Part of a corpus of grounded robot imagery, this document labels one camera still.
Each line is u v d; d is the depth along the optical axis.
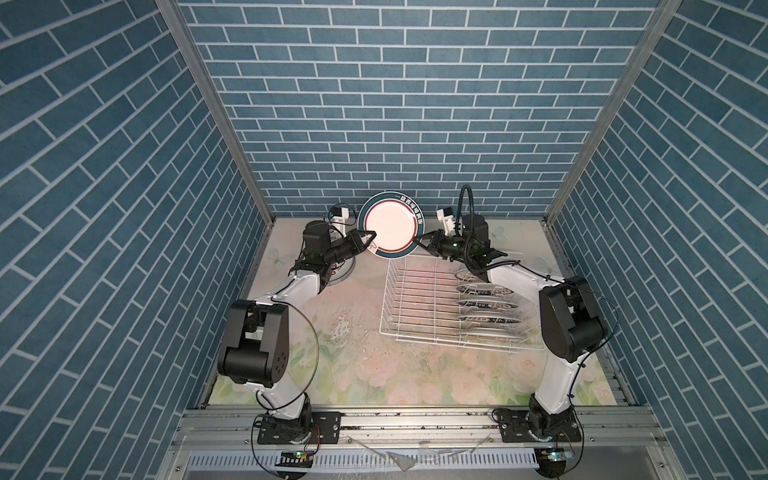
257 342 0.47
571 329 0.50
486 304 0.94
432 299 0.96
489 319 0.91
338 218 0.81
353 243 0.77
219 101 0.87
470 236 0.72
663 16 0.71
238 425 0.76
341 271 1.01
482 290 0.97
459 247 0.79
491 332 0.78
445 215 0.85
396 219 0.87
